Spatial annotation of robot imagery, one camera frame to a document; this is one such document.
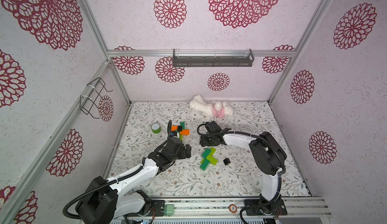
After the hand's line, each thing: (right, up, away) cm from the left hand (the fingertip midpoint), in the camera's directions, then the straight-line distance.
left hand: (184, 149), depth 85 cm
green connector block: (-7, -26, -14) cm, 30 cm away
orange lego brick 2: (0, +8, +15) cm, 17 cm away
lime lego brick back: (+17, -3, +7) cm, 19 cm away
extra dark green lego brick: (+13, -4, +5) cm, 14 cm away
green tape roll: (-19, +11, +13) cm, 26 cm away
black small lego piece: (-4, +11, +12) cm, 17 cm away
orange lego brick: (-8, +11, +15) cm, 20 cm away
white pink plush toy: (+21, +23, +15) cm, 35 cm away
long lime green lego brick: (-3, +5, +13) cm, 14 cm away
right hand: (+11, +3, +12) cm, 16 cm away
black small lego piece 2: (+25, -8, +2) cm, 26 cm away
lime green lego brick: (+16, -6, +3) cm, 17 cm away
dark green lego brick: (-2, +13, +19) cm, 23 cm away
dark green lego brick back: (+12, -9, 0) cm, 15 cm away
